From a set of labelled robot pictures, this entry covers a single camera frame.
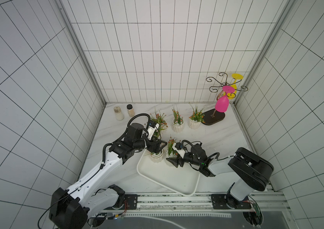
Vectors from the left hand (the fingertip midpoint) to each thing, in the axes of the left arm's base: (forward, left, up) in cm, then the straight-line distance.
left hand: (159, 143), depth 75 cm
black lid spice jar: (+34, +23, -13) cm, 43 cm away
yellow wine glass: (+42, -49, +13) cm, 66 cm away
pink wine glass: (+29, -41, +1) cm, 50 cm away
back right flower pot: (+25, -25, -12) cm, 37 cm away
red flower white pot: (0, -7, -11) cm, 13 cm away
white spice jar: (+31, +31, -12) cm, 45 cm away
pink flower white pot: (-3, +1, -11) cm, 12 cm away
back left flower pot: (+22, +1, -6) cm, 23 cm away
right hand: (+3, -7, -12) cm, 14 cm away
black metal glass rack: (+32, -40, -16) cm, 54 cm away
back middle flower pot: (+22, -13, -12) cm, 28 cm away
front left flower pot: (+11, +2, -8) cm, 13 cm away
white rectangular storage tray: (-14, -14, -15) cm, 25 cm away
